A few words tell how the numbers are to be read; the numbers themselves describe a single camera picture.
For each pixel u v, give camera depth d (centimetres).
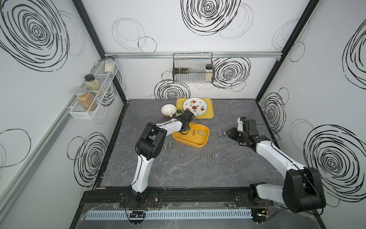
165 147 92
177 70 94
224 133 99
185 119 81
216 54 91
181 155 89
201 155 89
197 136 98
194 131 99
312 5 72
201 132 99
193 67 97
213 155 89
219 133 99
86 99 64
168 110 112
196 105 116
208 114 112
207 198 75
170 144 94
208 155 89
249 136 67
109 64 86
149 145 57
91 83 70
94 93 75
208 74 84
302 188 41
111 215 69
